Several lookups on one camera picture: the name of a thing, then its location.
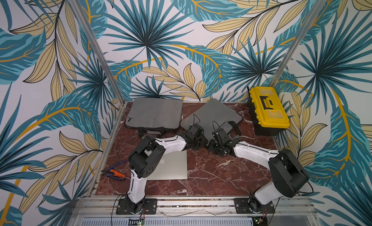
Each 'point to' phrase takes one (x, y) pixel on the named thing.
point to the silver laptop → (172, 166)
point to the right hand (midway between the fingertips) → (208, 147)
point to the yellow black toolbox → (269, 117)
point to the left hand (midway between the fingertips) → (207, 143)
